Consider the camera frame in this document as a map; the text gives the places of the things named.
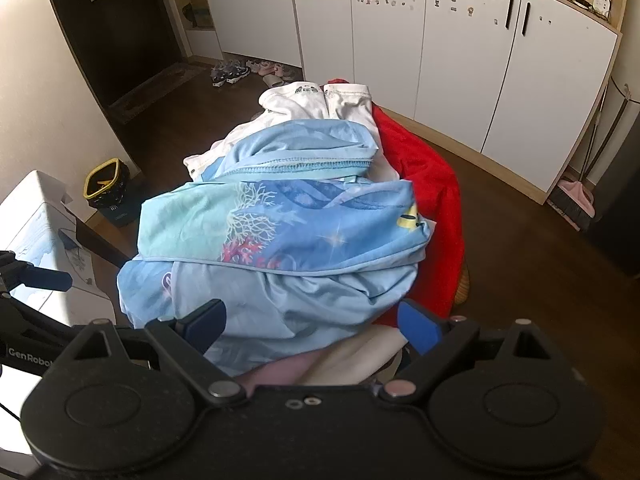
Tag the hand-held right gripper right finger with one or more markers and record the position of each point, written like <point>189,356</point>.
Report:
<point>417,327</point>

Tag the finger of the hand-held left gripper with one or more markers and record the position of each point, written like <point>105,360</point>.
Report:
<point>45,279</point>

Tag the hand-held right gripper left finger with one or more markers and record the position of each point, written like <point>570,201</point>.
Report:
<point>205,322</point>

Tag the blue printed t-shirt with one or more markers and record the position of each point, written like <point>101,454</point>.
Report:
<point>300,270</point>

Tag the white cardboard box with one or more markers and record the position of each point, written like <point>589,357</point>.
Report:
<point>35,230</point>

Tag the woven basket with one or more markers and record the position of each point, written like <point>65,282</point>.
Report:
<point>464,280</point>

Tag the cream garment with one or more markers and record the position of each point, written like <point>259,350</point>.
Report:
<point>350,360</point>

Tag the pink garment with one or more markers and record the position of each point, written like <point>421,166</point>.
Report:
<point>272,375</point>

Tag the black bin with yellow rim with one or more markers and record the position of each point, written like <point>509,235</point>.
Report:
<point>112,205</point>

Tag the red cloth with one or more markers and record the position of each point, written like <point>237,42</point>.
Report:
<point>430,185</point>

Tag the door mat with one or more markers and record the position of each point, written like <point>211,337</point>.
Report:
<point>155,90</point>

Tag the white garment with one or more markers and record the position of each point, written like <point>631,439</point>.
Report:
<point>310,105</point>

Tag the dark sneaker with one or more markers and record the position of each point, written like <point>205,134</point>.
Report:
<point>221,79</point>
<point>239,72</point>

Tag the beige slipper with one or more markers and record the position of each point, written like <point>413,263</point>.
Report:
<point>277,80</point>

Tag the dark wooden door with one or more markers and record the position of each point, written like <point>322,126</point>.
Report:
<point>115,35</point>

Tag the white cabinet with wooden top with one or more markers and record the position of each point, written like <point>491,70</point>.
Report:
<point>500,85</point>

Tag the broom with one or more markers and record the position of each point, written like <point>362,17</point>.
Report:
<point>594,135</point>

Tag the pink sneaker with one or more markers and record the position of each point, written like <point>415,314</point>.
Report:
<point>259,66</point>
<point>279,67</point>

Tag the white sticker-covered cabinet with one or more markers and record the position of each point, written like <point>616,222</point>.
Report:
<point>360,45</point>

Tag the white power strip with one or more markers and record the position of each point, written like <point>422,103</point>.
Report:
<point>598,0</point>

